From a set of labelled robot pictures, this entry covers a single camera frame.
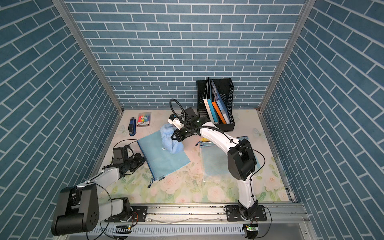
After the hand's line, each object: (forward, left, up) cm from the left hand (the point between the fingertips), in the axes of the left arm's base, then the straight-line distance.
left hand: (149, 157), depth 90 cm
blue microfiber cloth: (+7, -12, +19) cm, 23 cm away
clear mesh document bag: (-1, -41, -5) cm, 41 cm away
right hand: (+6, -16, +13) cm, 22 cm away
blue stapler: (+24, +17, 0) cm, 30 cm away
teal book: (+24, -39, +17) cm, 49 cm away
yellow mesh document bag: (+15, -35, -2) cm, 37 cm away
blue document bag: (-2, -7, -3) cm, 8 cm away
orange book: (+23, -45, +13) cm, 52 cm away
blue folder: (+25, -43, +24) cm, 55 cm away
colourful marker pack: (+33, +11, -2) cm, 34 cm away
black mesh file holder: (+44, -49, +19) cm, 69 cm away
